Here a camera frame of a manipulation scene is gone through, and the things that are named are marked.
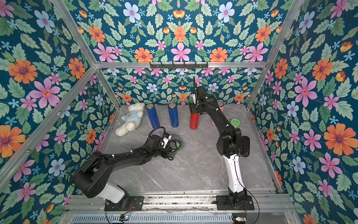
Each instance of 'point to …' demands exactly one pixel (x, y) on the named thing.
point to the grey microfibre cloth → (176, 144)
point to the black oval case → (244, 150)
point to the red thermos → (194, 121)
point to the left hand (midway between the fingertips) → (173, 147)
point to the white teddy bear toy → (133, 119)
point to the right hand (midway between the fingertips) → (199, 106)
